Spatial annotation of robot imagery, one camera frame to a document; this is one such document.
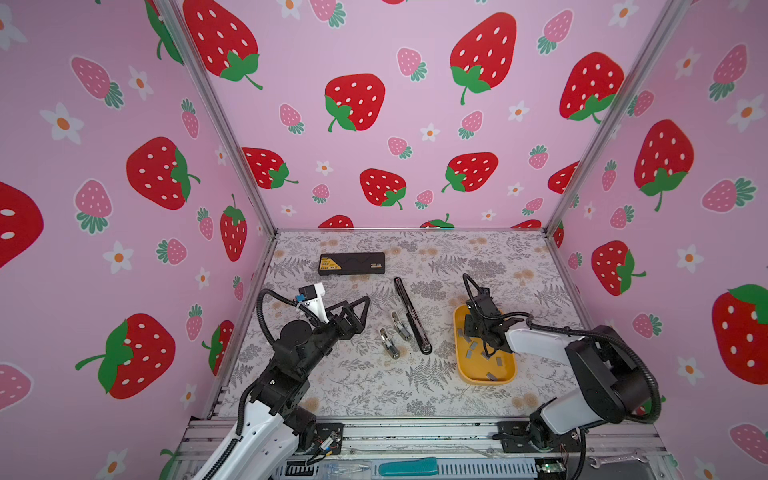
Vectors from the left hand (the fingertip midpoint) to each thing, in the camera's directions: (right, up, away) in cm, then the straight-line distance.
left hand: (360, 301), depth 70 cm
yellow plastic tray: (+32, -22, +17) cm, 42 cm away
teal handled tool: (+16, -40, +1) cm, 43 cm away
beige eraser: (+6, -16, +19) cm, 25 cm away
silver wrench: (+68, -38, +2) cm, 78 cm away
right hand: (+33, -10, +25) cm, 43 cm away
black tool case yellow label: (-8, +8, +40) cm, 42 cm away
